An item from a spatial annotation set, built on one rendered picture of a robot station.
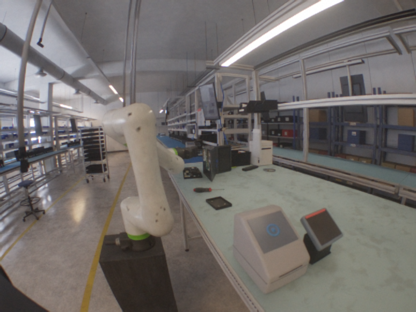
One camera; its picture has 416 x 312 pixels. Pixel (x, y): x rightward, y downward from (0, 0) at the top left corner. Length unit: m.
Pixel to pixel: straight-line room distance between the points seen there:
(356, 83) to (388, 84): 2.34
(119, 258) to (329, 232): 0.83
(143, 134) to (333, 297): 0.69
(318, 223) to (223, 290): 1.35
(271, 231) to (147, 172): 0.43
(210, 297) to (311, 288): 1.29
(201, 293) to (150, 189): 1.25
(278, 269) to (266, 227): 0.10
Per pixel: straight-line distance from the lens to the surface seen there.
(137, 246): 0.93
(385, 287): 0.57
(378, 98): 1.04
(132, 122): 0.61
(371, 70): 4.93
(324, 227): 0.53
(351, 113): 2.50
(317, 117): 5.05
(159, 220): 0.72
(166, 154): 0.93
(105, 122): 0.76
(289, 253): 0.44
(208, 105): 2.61
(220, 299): 1.69
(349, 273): 0.56
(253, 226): 0.44
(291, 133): 5.84
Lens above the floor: 1.36
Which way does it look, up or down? 9 degrees down
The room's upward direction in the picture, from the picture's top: 2 degrees counter-clockwise
